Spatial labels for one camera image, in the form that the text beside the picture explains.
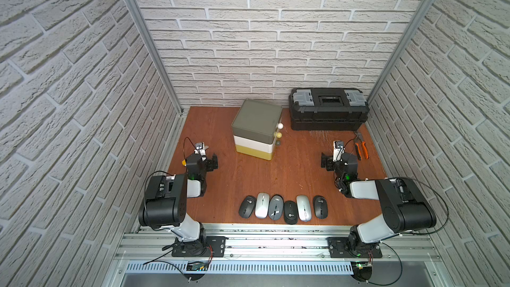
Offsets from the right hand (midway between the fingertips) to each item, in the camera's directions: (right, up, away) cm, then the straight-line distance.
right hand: (335, 152), depth 95 cm
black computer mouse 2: (-24, -24, -13) cm, 36 cm away
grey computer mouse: (-30, -22, -14) cm, 40 cm away
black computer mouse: (-42, -22, -12) cm, 49 cm away
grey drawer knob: (-28, +5, +6) cm, 29 cm away
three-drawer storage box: (-39, +12, -7) cm, 42 cm away
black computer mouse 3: (-10, -22, -11) cm, 27 cm away
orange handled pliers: (+18, +4, +11) cm, 21 cm away
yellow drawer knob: (-28, +9, 0) cm, 29 cm away
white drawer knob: (-27, +13, -4) cm, 31 cm away
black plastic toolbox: (-1, +22, +8) cm, 23 cm away
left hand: (-64, +1, 0) cm, 64 cm away
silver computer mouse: (-36, -21, -11) cm, 43 cm away
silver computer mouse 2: (-18, -22, -13) cm, 31 cm away
